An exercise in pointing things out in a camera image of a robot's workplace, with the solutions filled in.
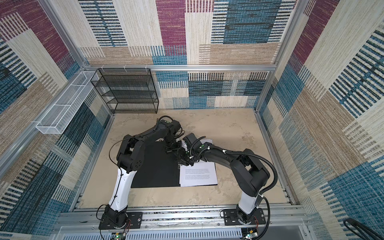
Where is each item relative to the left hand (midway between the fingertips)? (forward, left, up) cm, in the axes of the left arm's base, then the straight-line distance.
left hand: (181, 154), depth 94 cm
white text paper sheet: (-12, -12, -2) cm, 17 cm away
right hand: (-8, +2, +6) cm, 10 cm away
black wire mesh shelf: (+44, +40, +15) cm, 61 cm away
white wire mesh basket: (+2, +56, +31) cm, 64 cm away
